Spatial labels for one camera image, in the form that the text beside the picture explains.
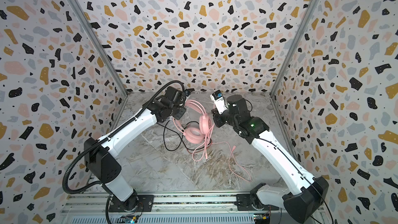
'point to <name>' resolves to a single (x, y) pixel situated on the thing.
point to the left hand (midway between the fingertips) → (179, 104)
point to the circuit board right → (261, 218)
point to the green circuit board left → (131, 219)
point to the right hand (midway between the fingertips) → (210, 107)
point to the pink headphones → (195, 135)
